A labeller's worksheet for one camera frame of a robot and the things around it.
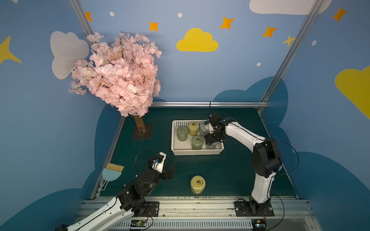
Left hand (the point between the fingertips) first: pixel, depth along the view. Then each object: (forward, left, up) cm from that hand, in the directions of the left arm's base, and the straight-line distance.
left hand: (167, 157), depth 75 cm
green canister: (+23, -7, -11) cm, 26 cm away
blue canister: (+14, -27, -11) cm, 32 cm away
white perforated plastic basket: (+16, -9, -19) cm, 26 cm away
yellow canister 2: (-11, -17, -8) cm, 21 cm away
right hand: (+19, -28, -9) cm, 35 cm away
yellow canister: (+28, -14, -11) cm, 33 cm away
